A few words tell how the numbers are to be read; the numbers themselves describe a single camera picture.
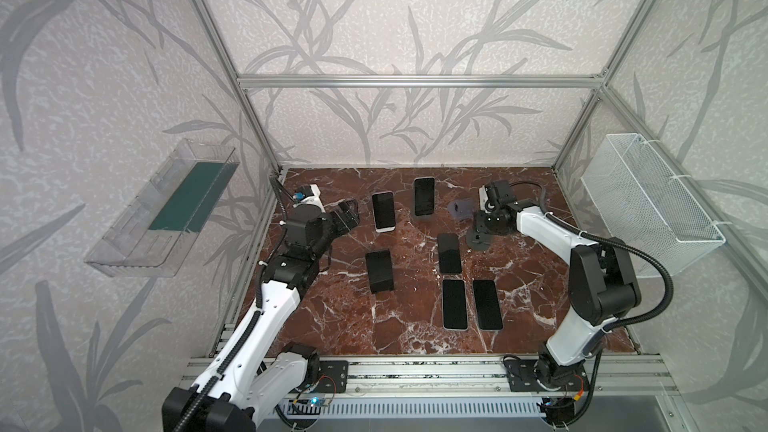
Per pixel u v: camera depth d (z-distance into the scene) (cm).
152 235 63
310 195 67
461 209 105
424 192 98
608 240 49
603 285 47
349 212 68
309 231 55
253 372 43
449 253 99
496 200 75
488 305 85
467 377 75
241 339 43
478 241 96
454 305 87
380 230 102
